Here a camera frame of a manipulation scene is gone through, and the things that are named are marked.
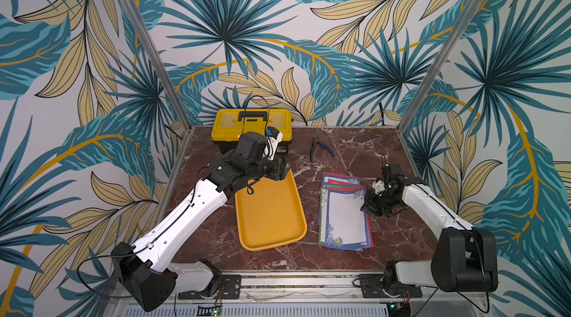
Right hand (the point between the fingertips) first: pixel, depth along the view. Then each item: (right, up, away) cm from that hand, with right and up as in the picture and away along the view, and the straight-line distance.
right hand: (363, 208), depth 86 cm
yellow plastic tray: (-36, -2, +3) cm, 36 cm away
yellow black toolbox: (-56, +34, +12) cm, 66 cm away
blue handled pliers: (-16, +24, +25) cm, 38 cm away
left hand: (-31, +17, -15) cm, 38 cm away
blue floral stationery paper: (-7, -7, -1) cm, 9 cm away
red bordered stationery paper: (+1, +6, +11) cm, 12 cm away
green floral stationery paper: (-15, -3, +4) cm, 16 cm away
